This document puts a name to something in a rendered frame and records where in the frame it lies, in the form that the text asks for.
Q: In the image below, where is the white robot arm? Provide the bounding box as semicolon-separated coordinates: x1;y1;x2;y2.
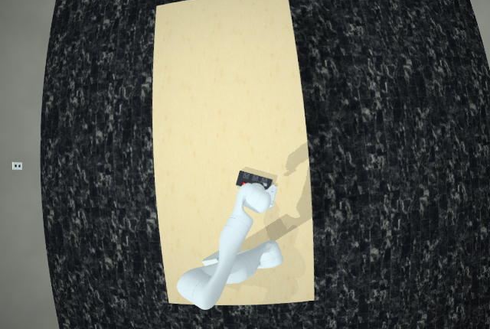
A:
177;183;283;310

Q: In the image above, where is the black power strip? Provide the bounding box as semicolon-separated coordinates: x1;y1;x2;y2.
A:
236;171;273;189

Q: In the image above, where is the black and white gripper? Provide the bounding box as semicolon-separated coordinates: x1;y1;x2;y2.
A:
251;181;277;209

